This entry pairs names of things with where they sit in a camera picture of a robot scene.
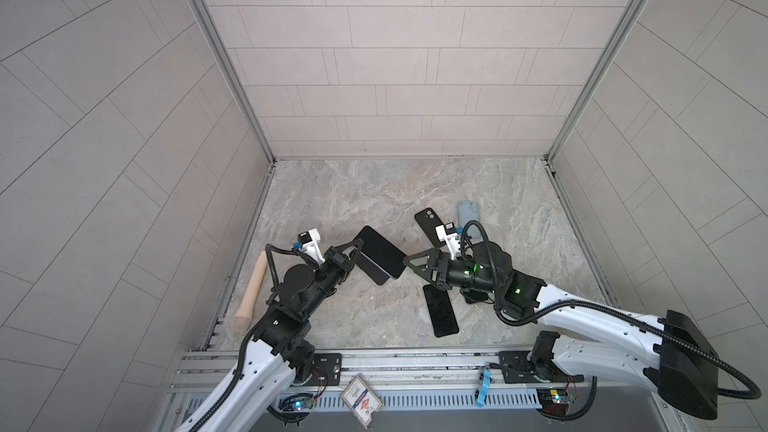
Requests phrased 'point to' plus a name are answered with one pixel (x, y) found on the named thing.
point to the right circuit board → (555, 401)
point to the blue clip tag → (487, 378)
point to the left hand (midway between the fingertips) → (369, 242)
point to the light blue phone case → (468, 211)
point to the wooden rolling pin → (244, 317)
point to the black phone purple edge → (376, 264)
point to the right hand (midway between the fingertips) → (409, 275)
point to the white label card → (361, 400)
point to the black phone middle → (440, 310)
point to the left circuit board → (303, 404)
